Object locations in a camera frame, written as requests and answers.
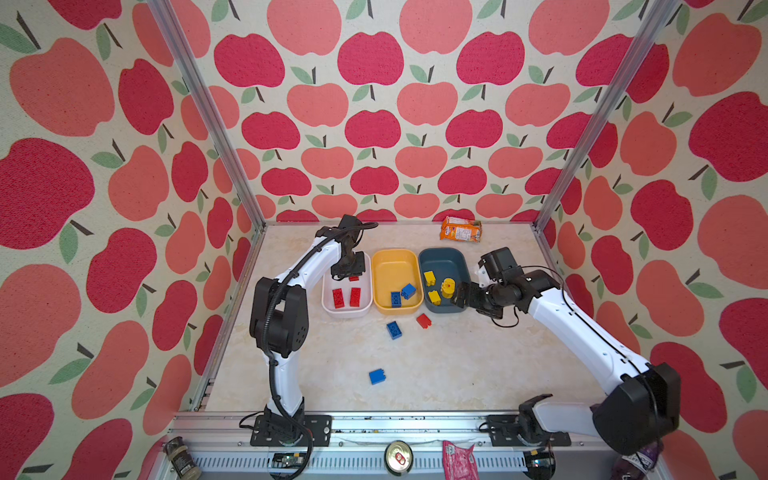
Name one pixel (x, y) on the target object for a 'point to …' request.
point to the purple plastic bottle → (635, 466)
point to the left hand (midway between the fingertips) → (361, 273)
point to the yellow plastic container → (392, 270)
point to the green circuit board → (288, 460)
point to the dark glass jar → (181, 458)
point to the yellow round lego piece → (448, 288)
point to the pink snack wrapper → (459, 463)
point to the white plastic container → (365, 283)
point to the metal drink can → (398, 457)
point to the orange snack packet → (461, 229)
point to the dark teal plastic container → (440, 271)
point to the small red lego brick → (424, 321)
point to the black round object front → (540, 465)
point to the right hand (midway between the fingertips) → (469, 302)
